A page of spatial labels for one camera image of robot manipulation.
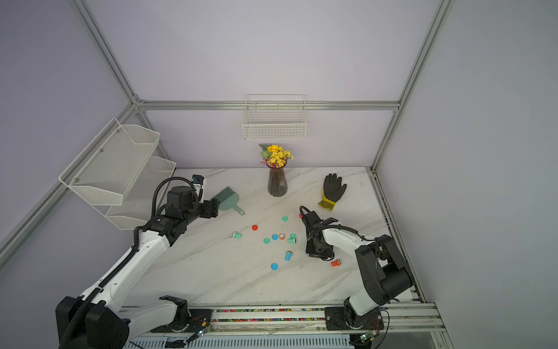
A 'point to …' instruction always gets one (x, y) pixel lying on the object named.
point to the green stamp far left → (237, 235)
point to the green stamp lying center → (291, 240)
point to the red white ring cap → (282, 236)
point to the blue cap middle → (275, 237)
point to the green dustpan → (228, 201)
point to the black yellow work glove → (333, 190)
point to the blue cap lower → (274, 266)
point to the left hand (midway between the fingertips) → (208, 202)
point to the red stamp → (336, 263)
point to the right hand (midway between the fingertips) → (318, 257)
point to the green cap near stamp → (293, 235)
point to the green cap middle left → (267, 241)
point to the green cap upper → (285, 218)
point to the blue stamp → (288, 256)
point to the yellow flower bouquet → (275, 156)
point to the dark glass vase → (277, 182)
